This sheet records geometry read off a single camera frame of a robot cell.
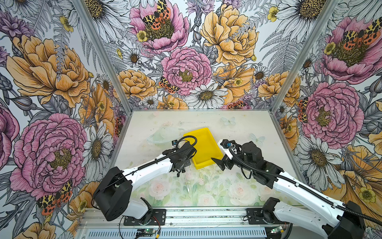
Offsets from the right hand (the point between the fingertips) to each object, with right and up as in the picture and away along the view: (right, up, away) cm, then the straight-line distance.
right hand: (219, 154), depth 75 cm
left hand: (-20, -8, +10) cm, 24 cm away
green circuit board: (-33, -35, -4) cm, 49 cm away
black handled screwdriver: (-18, -11, +8) cm, 23 cm away
